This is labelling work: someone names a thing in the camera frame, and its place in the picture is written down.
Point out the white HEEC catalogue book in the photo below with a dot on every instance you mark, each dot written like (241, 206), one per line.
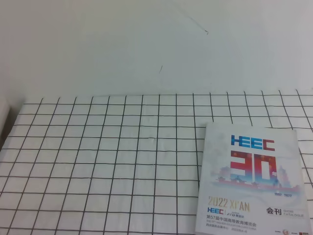
(251, 183)

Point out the white black-grid tablecloth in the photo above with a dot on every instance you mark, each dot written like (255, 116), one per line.
(130, 164)

